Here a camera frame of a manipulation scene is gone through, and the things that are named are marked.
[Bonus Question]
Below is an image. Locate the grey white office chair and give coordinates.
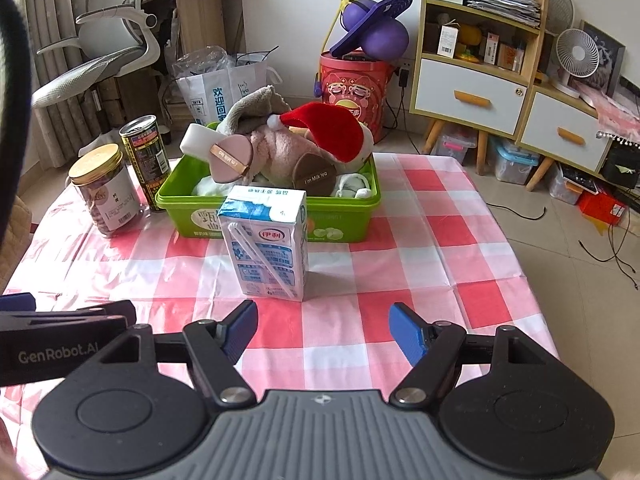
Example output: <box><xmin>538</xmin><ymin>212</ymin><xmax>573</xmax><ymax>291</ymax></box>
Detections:
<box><xmin>31</xmin><ymin>0</ymin><xmax>161</xmax><ymax>108</ymax></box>

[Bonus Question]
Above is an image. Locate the pink plush bunny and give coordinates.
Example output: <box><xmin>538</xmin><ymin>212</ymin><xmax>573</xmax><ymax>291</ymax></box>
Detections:
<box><xmin>247</xmin><ymin>127</ymin><xmax>321</xmax><ymax>186</ymax></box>

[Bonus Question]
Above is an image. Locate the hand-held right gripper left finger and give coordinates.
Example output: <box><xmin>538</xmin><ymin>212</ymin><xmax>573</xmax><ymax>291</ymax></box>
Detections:
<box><xmin>95</xmin><ymin>299</ymin><xmax>259</xmax><ymax>409</ymax></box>

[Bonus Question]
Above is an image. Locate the brown powder puff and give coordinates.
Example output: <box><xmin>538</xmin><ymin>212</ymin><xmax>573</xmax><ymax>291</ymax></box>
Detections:
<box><xmin>290</xmin><ymin>152</ymin><xmax>338</xmax><ymax>197</ymax></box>

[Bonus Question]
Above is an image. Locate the orange box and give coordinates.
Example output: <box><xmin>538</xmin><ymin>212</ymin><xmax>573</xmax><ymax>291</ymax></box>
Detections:
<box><xmin>497</xmin><ymin>42</ymin><xmax>526</xmax><ymax>71</ymax></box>

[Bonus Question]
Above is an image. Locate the clear storage box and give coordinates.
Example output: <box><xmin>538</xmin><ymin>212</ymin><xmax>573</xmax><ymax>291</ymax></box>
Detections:
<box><xmin>431</xmin><ymin>127</ymin><xmax>476</xmax><ymax>166</ymax></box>
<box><xmin>547</xmin><ymin>162</ymin><xmax>598</xmax><ymax>205</ymax></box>

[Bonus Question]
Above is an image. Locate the yellow toy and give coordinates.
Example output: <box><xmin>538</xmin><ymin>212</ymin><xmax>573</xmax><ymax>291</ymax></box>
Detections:
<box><xmin>457</xmin><ymin>25</ymin><xmax>483</xmax><ymax>58</ymax></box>

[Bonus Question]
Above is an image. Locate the white paper shopping bag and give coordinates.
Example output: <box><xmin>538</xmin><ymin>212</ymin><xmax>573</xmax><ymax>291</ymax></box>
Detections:
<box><xmin>172</xmin><ymin>45</ymin><xmax>281</xmax><ymax>126</ymax></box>

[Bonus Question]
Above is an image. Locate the tall wooden shelf cabinet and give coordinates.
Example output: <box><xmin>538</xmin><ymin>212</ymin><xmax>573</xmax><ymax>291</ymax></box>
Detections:
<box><xmin>409</xmin><ymin>0</ymin><xmax>551</xmax><ymax>176</ymax></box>

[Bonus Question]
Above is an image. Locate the thick black cable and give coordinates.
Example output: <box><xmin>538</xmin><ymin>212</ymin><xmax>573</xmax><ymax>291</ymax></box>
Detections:
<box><xmin>0</xmin><ymin>0</ymin><xmax>32</xmax><ymax>241</ymax></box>

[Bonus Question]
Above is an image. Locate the grey plush toy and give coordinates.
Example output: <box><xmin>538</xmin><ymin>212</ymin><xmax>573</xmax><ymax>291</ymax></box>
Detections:
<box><xmin>216</xmin><ymin>84</ymin><xmax>296</xmax><ymax>136</ymax></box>

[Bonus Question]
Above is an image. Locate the blue lid storage box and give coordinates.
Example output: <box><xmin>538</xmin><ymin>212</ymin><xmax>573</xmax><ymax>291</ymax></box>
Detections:
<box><xmin>487</xmin><ymin>135</ymin><xmax>541</xmax><ymax>183</ymax></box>

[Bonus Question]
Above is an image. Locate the pink powder puff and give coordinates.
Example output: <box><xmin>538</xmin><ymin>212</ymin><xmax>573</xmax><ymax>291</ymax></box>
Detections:
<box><xmin>210</xmin><ymin>135</ymin><xmax>256</xmax><ymax>183</ymax></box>

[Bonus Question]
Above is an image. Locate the low wooden drawer cabinet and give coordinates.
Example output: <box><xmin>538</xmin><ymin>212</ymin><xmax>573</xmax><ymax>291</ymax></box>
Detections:
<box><xmin>517</xmin><ymin>82</ymin><xmax>618</xmax><ymax>191</ymax></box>

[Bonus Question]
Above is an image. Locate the pink white checked tablecloth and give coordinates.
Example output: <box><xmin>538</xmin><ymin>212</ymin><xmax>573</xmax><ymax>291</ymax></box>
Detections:
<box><xmin>0</xmin><ymin>152</ymin><xmax>561</xmax><ymax>461</ymax></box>

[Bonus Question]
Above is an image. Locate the black floor cable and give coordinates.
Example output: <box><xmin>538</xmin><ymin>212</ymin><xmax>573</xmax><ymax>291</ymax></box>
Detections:
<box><xmin>579</xmin><ymin>220</ymin><xmax>640</xmax><ymax>291</ymax></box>
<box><xmin>486</xmin><ymin>200</ymin><xmax>546</xmax><ymax>221</ymax></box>

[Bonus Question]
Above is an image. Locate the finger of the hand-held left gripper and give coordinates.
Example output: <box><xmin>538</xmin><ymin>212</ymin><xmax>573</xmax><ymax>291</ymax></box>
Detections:
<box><xmin>35</xmin><ymin>300</ymin><xmax>137</xmax><ymax>329</ymax></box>
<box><xmin>0</xmin><ymin>294</ymin><xmax>37</xmax><ymax>312</ymax></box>

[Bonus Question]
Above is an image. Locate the blue white milk carton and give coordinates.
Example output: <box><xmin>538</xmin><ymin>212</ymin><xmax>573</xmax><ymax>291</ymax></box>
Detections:
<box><xmin>218</xmin><ymin>185</ymin><xmax>310</xmax><ymax>303</ymax></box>

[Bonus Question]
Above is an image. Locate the small white fan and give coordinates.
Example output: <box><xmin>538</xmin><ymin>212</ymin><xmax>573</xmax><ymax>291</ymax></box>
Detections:
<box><xmin>555</xmin><ymin>27</ymin><xmax>601</xmax><ymax>98</ymax></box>

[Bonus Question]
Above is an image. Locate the white plush with red hat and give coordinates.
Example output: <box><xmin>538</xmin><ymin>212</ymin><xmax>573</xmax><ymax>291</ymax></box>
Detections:
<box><xmin>266</xmin><ymin>101</ymin><xmax>375</xmax><ymax>173</ymax></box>

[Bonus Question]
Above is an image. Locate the small white box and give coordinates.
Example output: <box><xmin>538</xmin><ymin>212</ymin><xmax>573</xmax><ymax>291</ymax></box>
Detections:
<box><xmin>437</xmin><ymin>20</ymin><xmax>460</xmax><ymax>56</ymax></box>

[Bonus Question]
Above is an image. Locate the beige quilted cushion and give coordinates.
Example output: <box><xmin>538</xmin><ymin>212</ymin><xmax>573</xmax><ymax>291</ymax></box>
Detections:
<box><xmin>0</xmin><ymin>192</ymin><xmax>36</xmax><ymax>261</ymax></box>

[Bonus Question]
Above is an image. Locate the wooden desk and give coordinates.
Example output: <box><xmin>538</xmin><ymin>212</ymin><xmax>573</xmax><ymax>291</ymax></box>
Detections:
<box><xmin>145</xmin><ymin>0</ymin><xmax>241</xmax><ymax>56</ymax></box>

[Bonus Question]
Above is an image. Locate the gold lid snack jar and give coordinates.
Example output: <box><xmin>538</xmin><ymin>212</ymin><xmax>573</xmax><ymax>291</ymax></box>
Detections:
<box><xmin>68</xmin><ymin>143</ymin><xmax>141</xmax><ymax>238</ymax></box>

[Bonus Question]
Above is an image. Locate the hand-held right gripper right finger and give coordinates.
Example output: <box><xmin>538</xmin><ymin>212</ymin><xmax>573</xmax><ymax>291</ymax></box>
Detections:
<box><xmin>388</xmin><ymin>301</ymin><xmax>549</xmax><ymax>409</ymax></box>

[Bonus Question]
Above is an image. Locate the purple hopper ball toy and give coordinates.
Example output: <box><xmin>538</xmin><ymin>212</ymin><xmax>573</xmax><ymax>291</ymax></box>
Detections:
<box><xmin>320</xmin><ymin>0</ymin><xmax>415</xmax><ymax>59</ymax></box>

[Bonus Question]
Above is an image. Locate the red printed bucket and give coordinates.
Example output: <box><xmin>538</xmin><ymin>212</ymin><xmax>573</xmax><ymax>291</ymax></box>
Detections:
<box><xmin>316</xmin><ymin>50</ymin><xmax>392</xmax><ymax>143</ymax></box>

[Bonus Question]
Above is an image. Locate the black yellow drink can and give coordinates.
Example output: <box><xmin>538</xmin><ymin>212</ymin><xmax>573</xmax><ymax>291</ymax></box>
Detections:
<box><xmin>119</xmin><ymin>115</ymin><xmax>171</xmax><ymax>213</ymax></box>

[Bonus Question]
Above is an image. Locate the large white fan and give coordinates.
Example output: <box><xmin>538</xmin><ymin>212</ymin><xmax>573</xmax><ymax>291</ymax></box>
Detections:
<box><xmin>546</xmin><ymin>0</ymin><xmax>576</xmax><ymax>36</ymax></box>

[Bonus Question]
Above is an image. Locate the pink plastic sheet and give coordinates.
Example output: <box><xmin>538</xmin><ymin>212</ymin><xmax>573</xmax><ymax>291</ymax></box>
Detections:
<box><xmin>580</xmin><ymin>77</ymin><xmax>640</xmax><ymax>133</ymax></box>

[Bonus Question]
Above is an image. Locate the green plastic bin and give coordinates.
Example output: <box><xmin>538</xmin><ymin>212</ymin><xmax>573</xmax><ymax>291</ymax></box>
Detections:
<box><xmin>155</xmin><ymin>121</ymin><xmax>382</xmax><ymax>243</ymax></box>

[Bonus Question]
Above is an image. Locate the black box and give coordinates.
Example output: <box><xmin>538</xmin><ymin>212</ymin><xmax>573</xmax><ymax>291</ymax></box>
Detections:
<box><xmin>600</xmin><ymin>132</ymin><xmax>640</xmax><ymax>191</ymax></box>

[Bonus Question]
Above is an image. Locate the stack of papers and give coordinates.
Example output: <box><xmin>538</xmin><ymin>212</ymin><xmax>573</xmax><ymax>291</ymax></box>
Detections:
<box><xmin>464</xmin><ymin>0</ymin><xmax>542</xmax><ymax>28</ymax></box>

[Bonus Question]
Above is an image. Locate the black picture frame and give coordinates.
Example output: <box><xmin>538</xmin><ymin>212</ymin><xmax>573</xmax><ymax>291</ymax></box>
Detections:
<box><xmin>580</xmin><ymin>20</ymin><xmax>626</xmax><ymax>98</ymax></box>

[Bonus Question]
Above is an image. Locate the beige curtain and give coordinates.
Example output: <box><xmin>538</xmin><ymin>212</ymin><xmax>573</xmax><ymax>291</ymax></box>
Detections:
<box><xmin>20</xmin><ymin>0</ymin><xmax>101</xmax><ymax>166</ymax></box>

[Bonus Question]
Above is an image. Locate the red box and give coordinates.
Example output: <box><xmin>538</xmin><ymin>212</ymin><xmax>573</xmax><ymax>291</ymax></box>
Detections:
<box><xmin>577</xmin><ymin>192</ymin><xmax>628</xmax><ymax>228</ymax></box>

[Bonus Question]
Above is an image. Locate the white foam block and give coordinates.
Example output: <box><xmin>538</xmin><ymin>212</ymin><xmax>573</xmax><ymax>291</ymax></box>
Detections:
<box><xmin>180</xmin><ymin>124</ymin><xmax>236</xmax><ymax>173</ymax></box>

